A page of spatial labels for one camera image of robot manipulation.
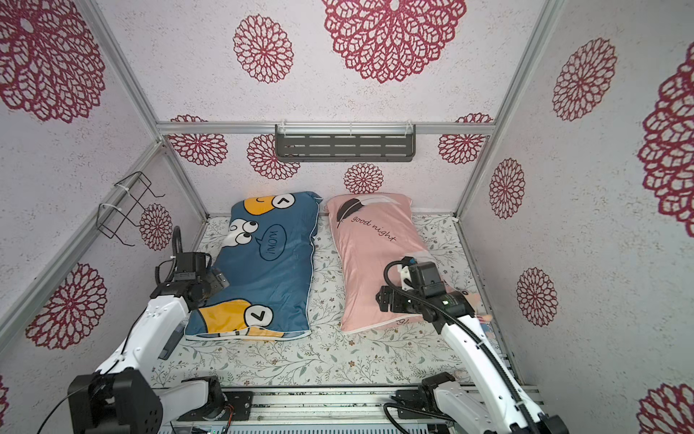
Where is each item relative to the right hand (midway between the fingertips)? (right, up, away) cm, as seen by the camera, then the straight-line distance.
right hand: (390, 294), depth 77 cm
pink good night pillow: (-4, +19, +20) cm, 27 cm away
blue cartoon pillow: (-41, +10, +20) cm, 47 cm away
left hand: (-55, +1, +8) cm, 56 cm away
